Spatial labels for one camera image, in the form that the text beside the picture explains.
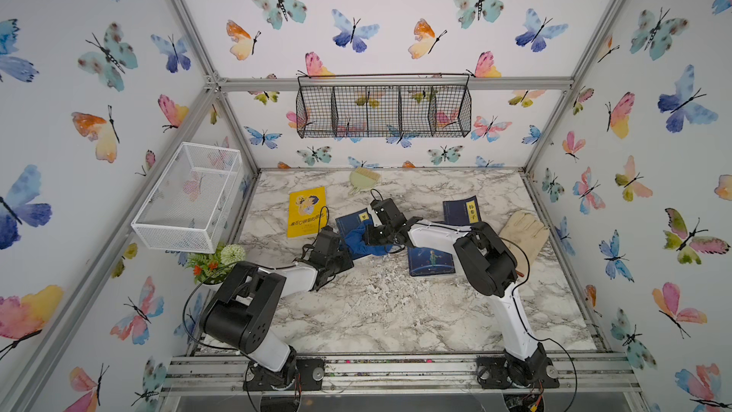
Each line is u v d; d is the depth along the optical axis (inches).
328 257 29.1
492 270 22.2
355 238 37.4
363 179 46.6
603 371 29.7
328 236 29.3
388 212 31.5
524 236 38.9
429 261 36.8
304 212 41.4
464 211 41.4
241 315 17.9
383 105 38.7
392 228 31.6
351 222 41.2
